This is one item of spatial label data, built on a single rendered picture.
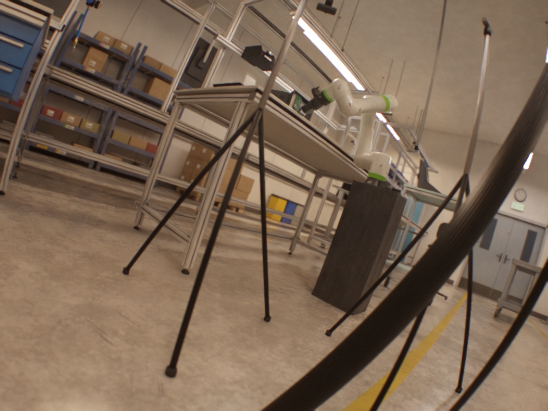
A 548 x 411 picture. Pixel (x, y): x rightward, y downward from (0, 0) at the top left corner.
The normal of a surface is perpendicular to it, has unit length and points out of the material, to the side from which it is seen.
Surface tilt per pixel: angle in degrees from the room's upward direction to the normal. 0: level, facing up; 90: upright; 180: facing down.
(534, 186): 90
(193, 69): 98
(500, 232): 90
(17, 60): 90
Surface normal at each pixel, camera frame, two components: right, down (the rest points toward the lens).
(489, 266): -0.63, -0.21
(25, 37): 0.71, 0.26
